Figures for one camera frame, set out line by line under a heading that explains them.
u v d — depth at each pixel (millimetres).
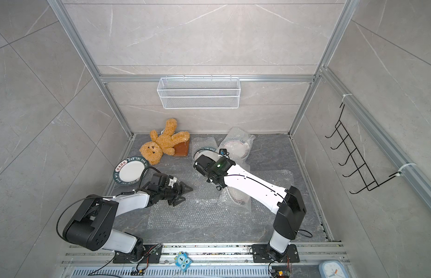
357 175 682
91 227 436
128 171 1009
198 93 1006
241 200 836
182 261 702
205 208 862
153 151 1007
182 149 1074
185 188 833
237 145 1100
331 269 686
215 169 527
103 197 500
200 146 1079
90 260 723
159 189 731
